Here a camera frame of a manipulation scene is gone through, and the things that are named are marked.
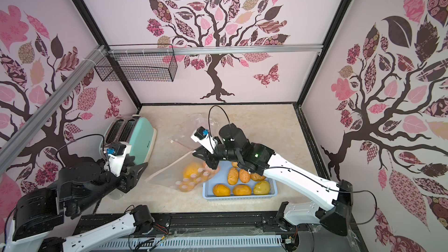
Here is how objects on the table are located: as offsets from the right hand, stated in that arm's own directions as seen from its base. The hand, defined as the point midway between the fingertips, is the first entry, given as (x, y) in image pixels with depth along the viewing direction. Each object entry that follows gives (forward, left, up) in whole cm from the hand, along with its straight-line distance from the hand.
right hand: (195, 149), depth 62 cm
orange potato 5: (-1, -26, -26) cm, 37 cm away
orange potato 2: (-7, +6, -17) cm, 20 cm away
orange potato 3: (+1, -14, -27) cm, 30 cm away
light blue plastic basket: (-5, -7, -26) cm, 27 cm away
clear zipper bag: (-6, +10, -9) cm, 15 cm away
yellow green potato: (-6, -27, -27) cm, 39 cm away
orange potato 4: (0, -20, -27) cm, 34 cm away
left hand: (-6, +18, +1) cm, 19 cm away
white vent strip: (-25, +7, -31) cm, 40 cm away
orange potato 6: (-7, -18, -26) cm, 32 cm away
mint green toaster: (+19, +32, -13) cm, 39 cm away
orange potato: (-3, +3, -10) cm, 11 cm away
